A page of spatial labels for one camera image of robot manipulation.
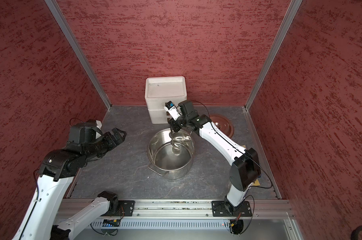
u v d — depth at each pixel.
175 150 1.00
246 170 0.44
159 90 0.97
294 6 0.71
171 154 1.00
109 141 0.55
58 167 0.38
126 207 0.74
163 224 0.77
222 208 0.74
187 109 0.61
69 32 0.80
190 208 0.76
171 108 0.68
